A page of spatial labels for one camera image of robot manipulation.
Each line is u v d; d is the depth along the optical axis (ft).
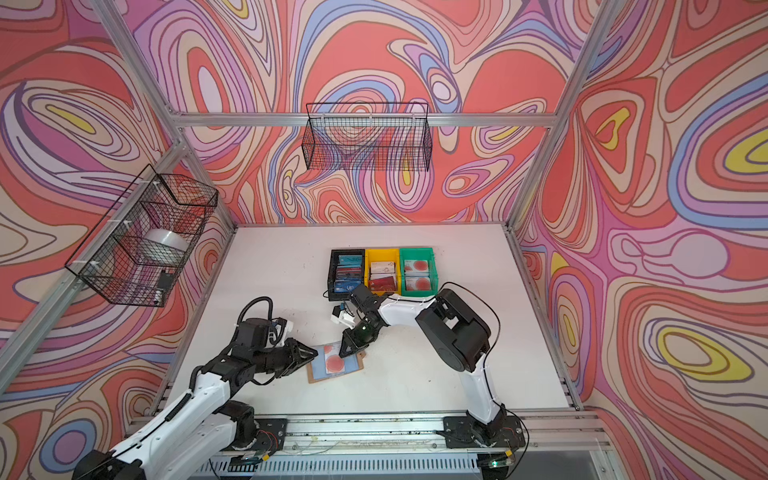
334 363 2.78
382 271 3.41
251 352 2.13
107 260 2.18
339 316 2.76
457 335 1.73
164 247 2.31
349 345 2.70
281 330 2.41
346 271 3.35
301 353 2.48
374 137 3.15
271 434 2.40
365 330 2.58
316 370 2.69
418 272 3.36
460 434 2.40
